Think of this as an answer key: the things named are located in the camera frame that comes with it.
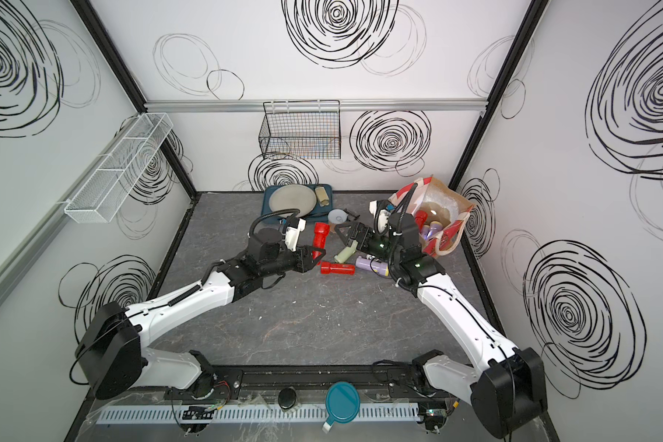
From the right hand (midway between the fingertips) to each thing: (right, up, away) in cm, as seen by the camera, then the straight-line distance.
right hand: (343, 234), depth 73 cm
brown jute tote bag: (+37, +5, +25) cm, 45 cm away
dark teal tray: (-9, +6, +38) cm, 39 cm away
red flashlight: (-7, -1, +4) cm, 8 cm away
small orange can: (-1, +5, +32) cm, 33 cm away
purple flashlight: (+13, -13, +21) cm, 28 cm away
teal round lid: (-1, -40, -8) cm, 41 cm away
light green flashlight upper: (+1, -9, +24) cm, 26 cm away
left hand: (-6, -5, +4) cm, 9 cm away
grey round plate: (-21, +13, +46) cm, 52 cm away
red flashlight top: (0, -13, +20) cm, 24 cm away
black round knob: (-14, -38, -9) cm, 41 cm away
